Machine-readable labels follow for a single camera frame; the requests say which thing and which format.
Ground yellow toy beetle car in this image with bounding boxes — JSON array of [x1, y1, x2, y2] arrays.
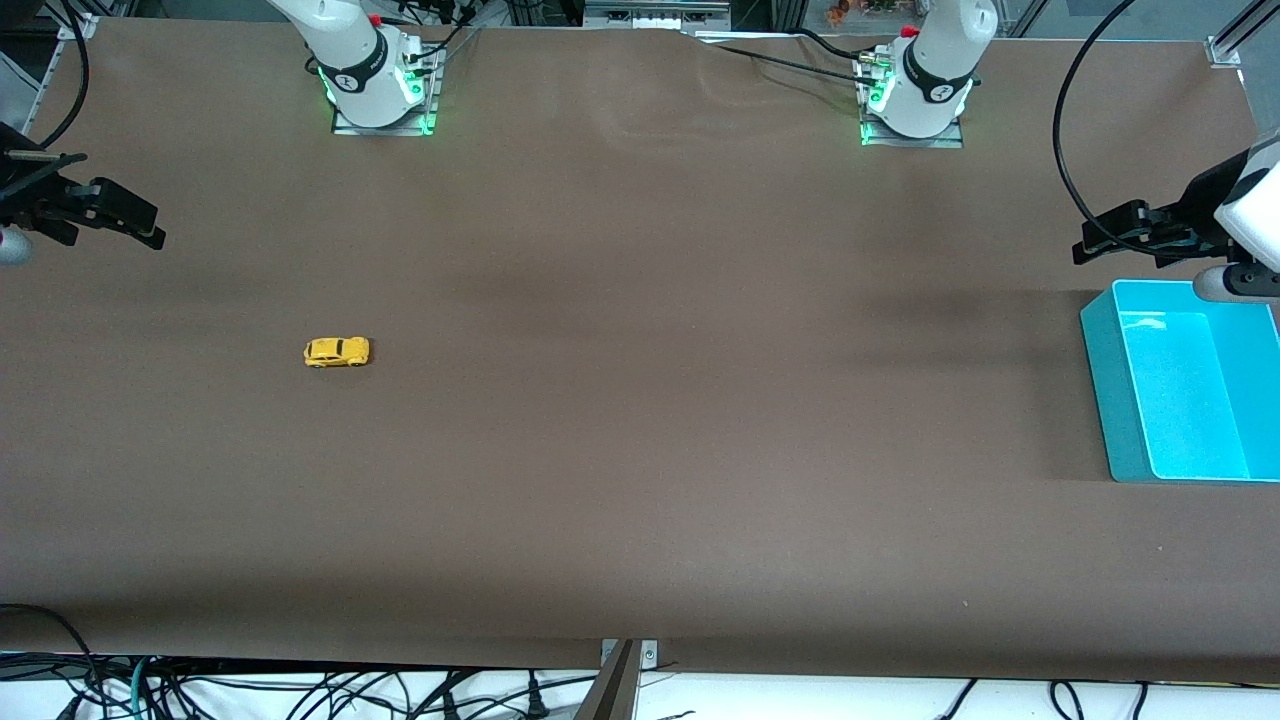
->
[[303, 336, 372, 369]]

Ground turquoise plastic bin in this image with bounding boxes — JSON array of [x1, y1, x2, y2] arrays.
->
[[1080, 279, 1280, 484]]

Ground grey metal box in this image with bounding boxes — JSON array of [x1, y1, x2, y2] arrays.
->
[[583, 0, 733, 31]]

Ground aluminium frame profile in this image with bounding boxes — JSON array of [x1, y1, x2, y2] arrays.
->
[[28, 14, 101, 133], [1204, 0, 1280, 69]]

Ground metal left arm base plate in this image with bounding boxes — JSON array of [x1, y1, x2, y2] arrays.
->
[[858, 55, 967, 150]]

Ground short black base cable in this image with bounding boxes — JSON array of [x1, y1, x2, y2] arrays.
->
[[795, 27, 873, 64]]

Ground black right base cables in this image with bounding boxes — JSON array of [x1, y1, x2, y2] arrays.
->
[[398, 0, 483, 73]]

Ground long black base cable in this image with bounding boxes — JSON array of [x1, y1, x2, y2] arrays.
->
[[690, 38, 883, 87]]

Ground black looped floor cable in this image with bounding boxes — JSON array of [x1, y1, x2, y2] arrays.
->
[[0, 603, 101, 720]]

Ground metal table bracket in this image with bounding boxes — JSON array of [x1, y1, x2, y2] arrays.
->
[[600, 639, 660, 671]]

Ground grey mount bar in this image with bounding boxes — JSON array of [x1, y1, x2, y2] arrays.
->
[[574, 640, 642, 720]]

